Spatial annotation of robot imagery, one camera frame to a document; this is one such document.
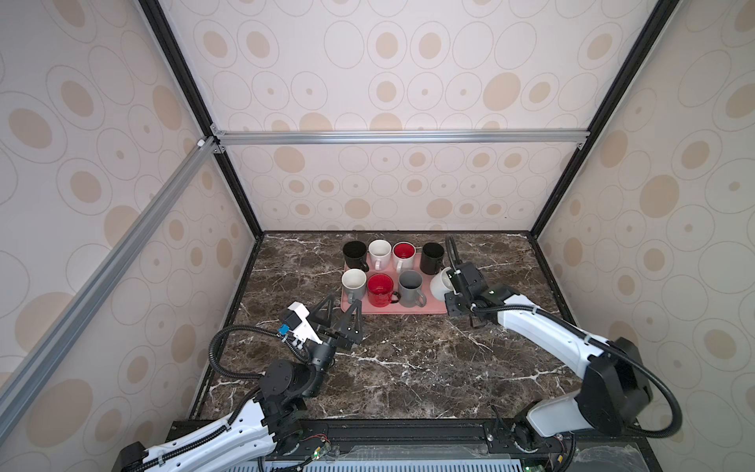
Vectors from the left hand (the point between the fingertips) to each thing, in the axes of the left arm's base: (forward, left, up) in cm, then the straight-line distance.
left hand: (356, 301), depth 61 cm
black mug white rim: (+34, -23, -26) cm, 48 cm away
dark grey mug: (+19, -14, -23) cm, 33 cm away
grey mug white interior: (+24, +4, -27) cm, 36 cm away
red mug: (+22, -5, -30) cm, 37 cm away
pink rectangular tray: (+17, +7, -32) cm, 37 cm away
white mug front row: (+36, -13, -28) cm, 48 cm away
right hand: (+15, -30, -22) cm, 40 cm away
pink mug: (+33, -4, -23) cm, 41 cm away
